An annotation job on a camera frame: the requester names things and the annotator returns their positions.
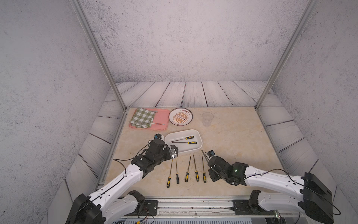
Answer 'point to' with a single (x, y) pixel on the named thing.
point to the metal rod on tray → (156, 123)
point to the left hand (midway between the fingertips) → (175, 151)
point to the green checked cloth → (142, 118)
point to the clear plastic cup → (207, 117)
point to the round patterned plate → (180, 116)
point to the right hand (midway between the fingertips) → (211, 171)
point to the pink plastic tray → (161, 117)
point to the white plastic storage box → (185, 140)
